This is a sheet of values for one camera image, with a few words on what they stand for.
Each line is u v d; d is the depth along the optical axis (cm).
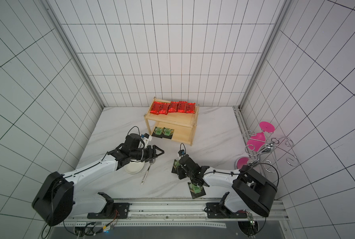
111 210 68
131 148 66
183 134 101
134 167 81
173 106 88
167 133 100
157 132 101
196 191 79
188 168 66
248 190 43
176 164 89
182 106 89
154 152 74
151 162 88
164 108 88
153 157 72
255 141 68
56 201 40
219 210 64
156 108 90
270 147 65
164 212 73
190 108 88
